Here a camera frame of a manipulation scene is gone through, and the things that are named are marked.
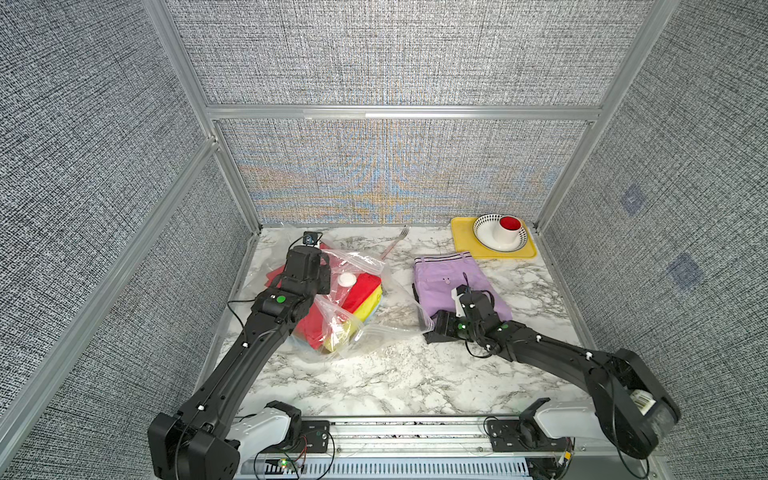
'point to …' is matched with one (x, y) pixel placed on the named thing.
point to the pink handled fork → (403, 233)
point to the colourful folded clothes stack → (332, 320)
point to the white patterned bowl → (487, 232)
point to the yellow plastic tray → (464, 240)
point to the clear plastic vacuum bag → (399, 311)
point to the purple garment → (437, 276)
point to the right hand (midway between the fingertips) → (436, 314)
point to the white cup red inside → (507, 229)
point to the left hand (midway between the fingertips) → (320, 264)
